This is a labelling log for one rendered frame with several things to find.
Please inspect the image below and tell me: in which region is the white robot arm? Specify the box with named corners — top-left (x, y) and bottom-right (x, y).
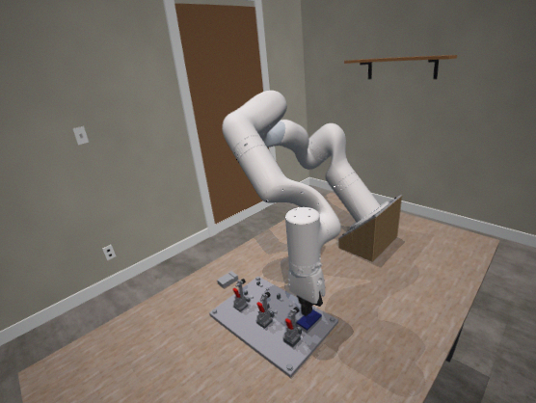
top-left (223, 91), bottom-right (389, 275)

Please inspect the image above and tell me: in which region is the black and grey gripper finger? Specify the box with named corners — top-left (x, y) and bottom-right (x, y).
top-left (304, 292), bottom-right (323, 316)
top-left (296, 295), bottom-right (306, 315)

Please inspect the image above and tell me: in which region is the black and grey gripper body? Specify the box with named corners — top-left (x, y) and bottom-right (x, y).
top-left (288, 267), bottom-right (325, 304)

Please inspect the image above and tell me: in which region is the blue flat plate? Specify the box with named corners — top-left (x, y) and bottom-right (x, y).
top-left (297, 310), bottom-right (322, 333)

